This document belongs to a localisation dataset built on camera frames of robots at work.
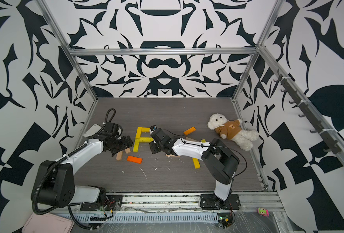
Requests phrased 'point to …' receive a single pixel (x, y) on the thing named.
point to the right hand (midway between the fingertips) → (151, 143)
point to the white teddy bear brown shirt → (231, 130)
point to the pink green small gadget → (263, 211)
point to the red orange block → (134, 159)
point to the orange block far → (189, 130)
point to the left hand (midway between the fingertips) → (127, 143)
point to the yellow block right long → (196, 163)
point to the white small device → (93, 130)
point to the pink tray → (48, 223)
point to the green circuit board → (224, 219)
